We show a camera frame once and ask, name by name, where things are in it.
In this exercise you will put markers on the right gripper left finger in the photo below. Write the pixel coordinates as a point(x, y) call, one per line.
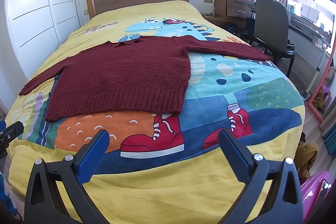
point(44, 204)

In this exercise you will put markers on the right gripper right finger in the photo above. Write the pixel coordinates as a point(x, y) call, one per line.
point(283, 203)

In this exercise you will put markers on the maroon knit sweater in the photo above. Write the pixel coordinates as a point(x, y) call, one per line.
point(150, 73)

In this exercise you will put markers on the pink plastic object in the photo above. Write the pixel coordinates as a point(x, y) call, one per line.
point(314, 190)

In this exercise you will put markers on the yellow dinosaur bedspread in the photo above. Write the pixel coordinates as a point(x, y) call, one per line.
point(162, 168)

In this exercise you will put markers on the white wardrobe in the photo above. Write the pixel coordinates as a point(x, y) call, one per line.
point(37, 28)

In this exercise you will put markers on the desk with glass top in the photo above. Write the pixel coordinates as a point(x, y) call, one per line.
point(311, 45)

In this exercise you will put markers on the dark grey desk chair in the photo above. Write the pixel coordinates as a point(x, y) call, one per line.
point(271, 30)

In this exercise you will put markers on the wooden nightstand drawers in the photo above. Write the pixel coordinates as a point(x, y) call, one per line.
point(229, 9)

